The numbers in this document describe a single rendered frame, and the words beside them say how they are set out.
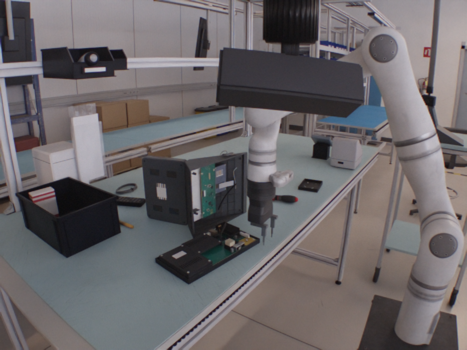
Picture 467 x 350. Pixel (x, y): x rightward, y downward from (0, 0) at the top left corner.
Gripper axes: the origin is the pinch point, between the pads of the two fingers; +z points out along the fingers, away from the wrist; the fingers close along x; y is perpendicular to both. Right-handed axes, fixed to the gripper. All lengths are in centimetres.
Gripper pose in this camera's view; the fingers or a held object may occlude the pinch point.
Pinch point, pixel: (267, 240)
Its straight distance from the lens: 91.6
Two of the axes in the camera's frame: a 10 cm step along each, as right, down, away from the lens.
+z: 0.0, 9.5, 3.2
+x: -5.1, 2.7, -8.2
